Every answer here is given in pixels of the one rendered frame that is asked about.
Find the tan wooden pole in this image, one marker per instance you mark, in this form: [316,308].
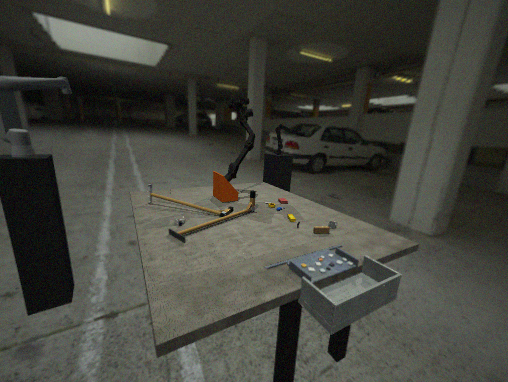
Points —
[250,207]

